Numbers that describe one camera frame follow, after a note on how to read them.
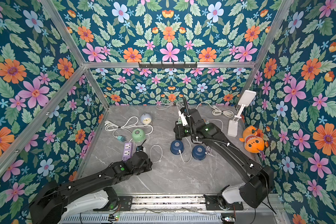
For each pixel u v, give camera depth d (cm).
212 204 72
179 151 82
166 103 122
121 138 96
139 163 64
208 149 52
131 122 108
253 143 88
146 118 102
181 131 65
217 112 114
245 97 83
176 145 84
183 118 60
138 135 90
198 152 82
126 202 74
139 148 76
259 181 39
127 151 91
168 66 93
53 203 40
